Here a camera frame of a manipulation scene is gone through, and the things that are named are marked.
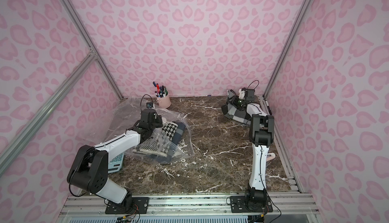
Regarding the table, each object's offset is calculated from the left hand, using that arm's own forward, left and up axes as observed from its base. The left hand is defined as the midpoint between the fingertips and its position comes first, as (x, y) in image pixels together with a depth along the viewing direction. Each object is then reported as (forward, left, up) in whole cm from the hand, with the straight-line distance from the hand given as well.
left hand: (158, 114), depth 92 cm
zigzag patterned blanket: (-18, +1, -5) cm, 19 cm away
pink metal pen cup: (+16, +1, -7) cm, 18 cm away
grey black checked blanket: (+7, -56, -11) cm, 57 cm away
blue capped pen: (+25, +7, +2) cm, 26 cm away
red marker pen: (+22, +4, +2) cm, 23 cm away
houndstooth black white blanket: (-7, -7, -5) cm, 11 cm away
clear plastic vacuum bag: (-19, -10, 0) cm, 21 cm away
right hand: (+19, -46, -6) cm, 50 cm away
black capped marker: (+22, +1, 0) cm, 22 cm away
